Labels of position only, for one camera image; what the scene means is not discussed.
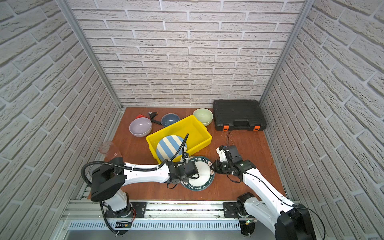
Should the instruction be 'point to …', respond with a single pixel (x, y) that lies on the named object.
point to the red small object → (140, 115)
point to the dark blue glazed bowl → (169, 118)
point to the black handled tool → (152, 115)
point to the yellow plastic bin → (194, 132)
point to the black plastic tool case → (234, 114)
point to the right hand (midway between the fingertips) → (212, 166)
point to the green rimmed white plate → (206, 175)
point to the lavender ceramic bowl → (140, 127)
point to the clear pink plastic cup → (109, 150)
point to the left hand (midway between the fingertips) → (188, 172)
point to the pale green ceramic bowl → (204, 115)
